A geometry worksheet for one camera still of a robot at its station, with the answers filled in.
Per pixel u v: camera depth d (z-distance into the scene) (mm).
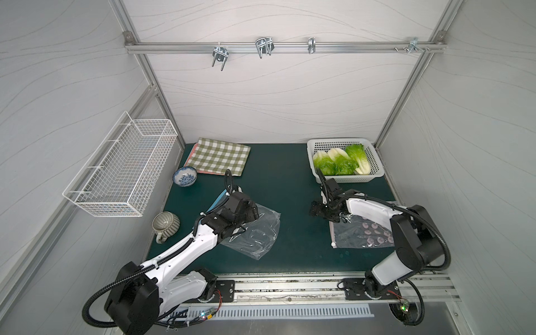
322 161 1009
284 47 782
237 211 638
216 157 1150
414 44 765
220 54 787
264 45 766
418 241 453
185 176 1043
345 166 1007
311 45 782
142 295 383
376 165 1013
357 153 1043
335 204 674
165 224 902
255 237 857
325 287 755
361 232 881
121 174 689
